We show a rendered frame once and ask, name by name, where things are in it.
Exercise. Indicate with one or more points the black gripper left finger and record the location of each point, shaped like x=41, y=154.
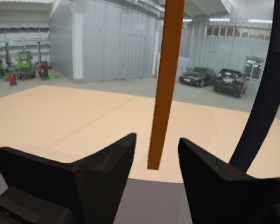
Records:
x=91, y=187

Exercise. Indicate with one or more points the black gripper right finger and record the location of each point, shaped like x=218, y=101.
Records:
x=221, y=194

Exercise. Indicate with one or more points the orange handle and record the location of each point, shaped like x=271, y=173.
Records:
x=170, y=47

